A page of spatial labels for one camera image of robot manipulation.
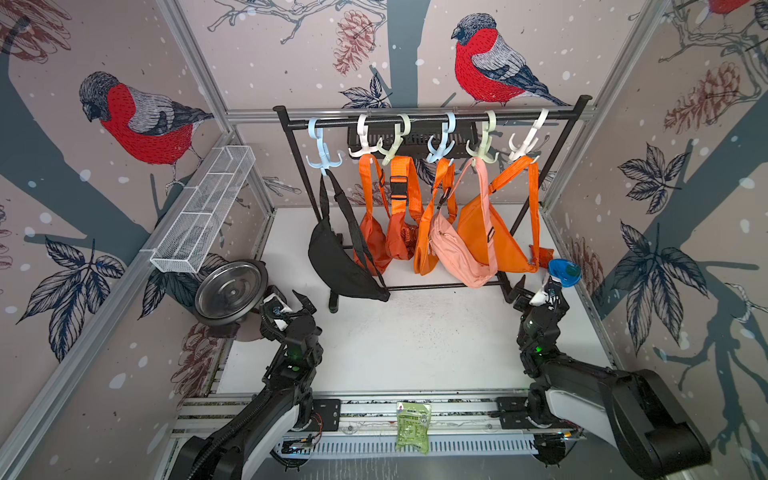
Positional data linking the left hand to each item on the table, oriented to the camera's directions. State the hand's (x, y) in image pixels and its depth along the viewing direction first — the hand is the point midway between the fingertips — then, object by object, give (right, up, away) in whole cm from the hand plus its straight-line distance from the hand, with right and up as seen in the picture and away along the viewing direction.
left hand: (286, 295), depth 81 cm
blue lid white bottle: (+84, +5, +9) cm, 85 cm away
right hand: (+73, +4, +2) cm, 73 cm away
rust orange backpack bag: (+25, +21, +1) cm, 32 cm away
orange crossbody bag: (+40, +9, +7) cm, 41 cm away
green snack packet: (+35, -30, -10) cm, 47 cm away
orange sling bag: (+67, +11, +11) cm, 69 cm away
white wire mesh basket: (-25, +17, -6) cm, 30 cm away
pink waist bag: (+47, +15, +11) cm, 50 cm away
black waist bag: (+15, +11, +3) cm, 19 cm away
